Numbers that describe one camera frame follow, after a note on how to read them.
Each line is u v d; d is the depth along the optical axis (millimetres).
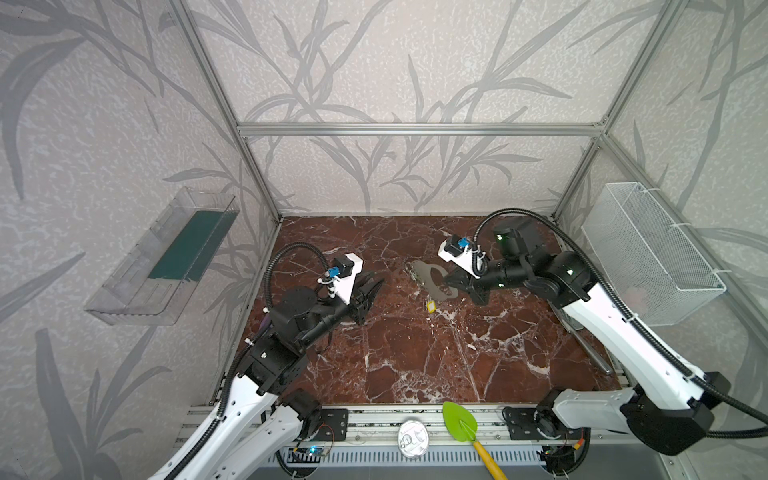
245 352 489
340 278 513
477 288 550
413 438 675
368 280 632
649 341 398
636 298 734
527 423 735
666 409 391
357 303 547
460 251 533
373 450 708
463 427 722
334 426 729
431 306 737
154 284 632
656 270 632
